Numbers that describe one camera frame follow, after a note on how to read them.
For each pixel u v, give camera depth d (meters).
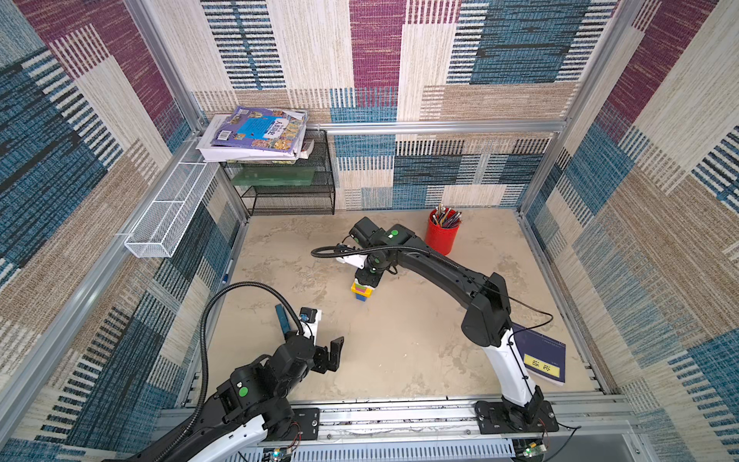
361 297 0.93
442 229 0.99
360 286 0.86
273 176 0.96
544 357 0.83
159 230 0.70
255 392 0.52
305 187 1.15
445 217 1.02
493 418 0.73
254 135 0.80
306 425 0.73
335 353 0.66
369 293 0.90
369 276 0.77
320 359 0.64
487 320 0.55
